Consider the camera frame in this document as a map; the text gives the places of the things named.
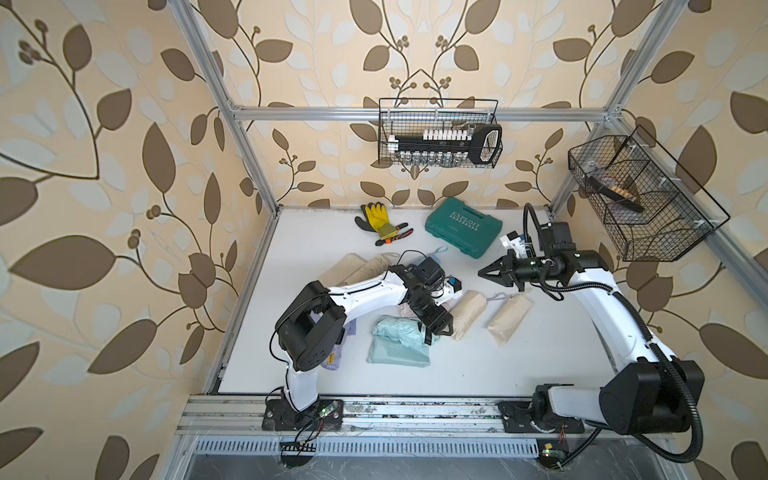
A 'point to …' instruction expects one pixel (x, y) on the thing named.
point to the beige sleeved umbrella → (339, 270)
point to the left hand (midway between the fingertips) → (441, 319)
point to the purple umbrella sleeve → (350, 327)
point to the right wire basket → (649, 206)
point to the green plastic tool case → (458, 225)
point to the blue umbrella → (434, 255)
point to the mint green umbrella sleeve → (387, 351)
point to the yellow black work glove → (375, 219)
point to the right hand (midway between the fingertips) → (479, 274)
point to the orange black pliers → (381, 242)
